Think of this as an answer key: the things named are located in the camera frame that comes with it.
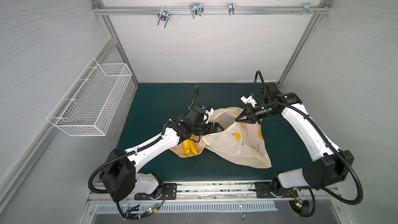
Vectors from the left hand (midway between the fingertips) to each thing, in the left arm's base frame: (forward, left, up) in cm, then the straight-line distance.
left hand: (220, 128), depth 76 cm
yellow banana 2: (-3, +15, -13) cm, 20 cm away
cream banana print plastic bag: (-8, -10, +1) cm, 13 cm away
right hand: (+2, -8, +8) cm, 11 cm away
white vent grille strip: (-33, +36, -18) cm, 52 cm away
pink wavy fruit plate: (-5, +22, -16) cm, 28 cm away
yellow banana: (-4, +18, -15) cm, 24 cm away
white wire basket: (+1, +60, +14) cm, 62 cm away
